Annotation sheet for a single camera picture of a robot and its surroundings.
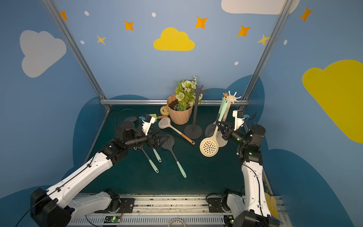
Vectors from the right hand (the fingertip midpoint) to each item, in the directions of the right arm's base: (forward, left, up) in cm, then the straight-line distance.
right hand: (219, 121), depth 71 cm
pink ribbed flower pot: (+20, +22, -22) cm, 37 cm away
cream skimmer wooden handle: (+18, +33, -27) cm, 47 cm away
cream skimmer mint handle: (-8, +4, -12) cm, 15 cm away
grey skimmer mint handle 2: (-6, +36, -31) cm, 48 cm away
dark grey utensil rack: (+15, +11, -31) cm, 36 cm away
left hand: (-7, +27, -3) cm, 28 cm away
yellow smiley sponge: (+33, +37, -28) cm, 57 cm away
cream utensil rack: (-1, -4, -13) cm, 13 cm away
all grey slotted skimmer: (+21, +60, -27) cm, 69 cm away
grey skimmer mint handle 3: (-13, +37, -31) cm, 50 cm away
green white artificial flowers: (+27, +19, -5) cm, 34 cm away
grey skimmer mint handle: (+9, +1, -20) cm, 22 cm away
